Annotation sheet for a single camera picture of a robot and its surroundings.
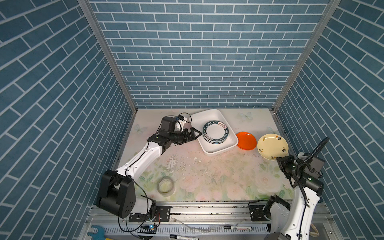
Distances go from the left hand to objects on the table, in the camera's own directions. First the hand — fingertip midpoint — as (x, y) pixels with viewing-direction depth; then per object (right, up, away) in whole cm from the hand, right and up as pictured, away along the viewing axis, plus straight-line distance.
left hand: (196, 135), depth 80 cm
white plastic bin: (+1, +10, +27) cm, 29 cm away
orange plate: (+34, -6, +23) cm, 42 cm away
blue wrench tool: (-44, -44, -13) cm, 64 cm away
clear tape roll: (-17, -29, +3) cm, 34 cm away
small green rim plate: (+13, 0, +23) cm, 26 cm away
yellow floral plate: (+42, -6, +2) cm, 42 cm away
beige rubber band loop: (+54, -44, -13) cm, 71 cm away
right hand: (+41, -10, -4) cm, 43 cm away
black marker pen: (-6, -45, -13) cm, 48 cm away
